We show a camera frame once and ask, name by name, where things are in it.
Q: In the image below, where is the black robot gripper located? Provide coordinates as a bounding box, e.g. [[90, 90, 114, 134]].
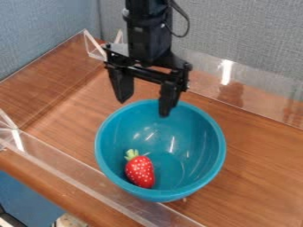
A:
[[103, 0, 192, 117]]

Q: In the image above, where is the red toy strawberry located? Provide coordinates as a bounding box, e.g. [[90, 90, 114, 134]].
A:
[[124, 149, 155, 189]]

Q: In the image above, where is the blue plastic bowl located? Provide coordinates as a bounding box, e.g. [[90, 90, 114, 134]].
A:
[[95, 99, 227, 202]]

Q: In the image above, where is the clear acrylic back barrier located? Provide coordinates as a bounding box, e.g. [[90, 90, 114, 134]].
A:
[[83, 31, 303, 129]]

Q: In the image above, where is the clear acrylic barrier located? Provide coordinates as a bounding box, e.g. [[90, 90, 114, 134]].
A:
[[83, 31, 303, 129], [0, 109, 206, 227], [0, 28, 87, 85]]

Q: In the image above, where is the clear acrylic left barrier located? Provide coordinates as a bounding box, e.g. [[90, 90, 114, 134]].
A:
[[0, 28, 87, 85]]

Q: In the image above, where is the clear acrylic front barrier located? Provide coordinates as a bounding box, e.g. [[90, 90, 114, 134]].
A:
[[0, 109, 206, 227]]

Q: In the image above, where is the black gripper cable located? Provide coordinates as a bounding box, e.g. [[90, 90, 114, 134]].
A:
[[164, 0, 192, 39]]

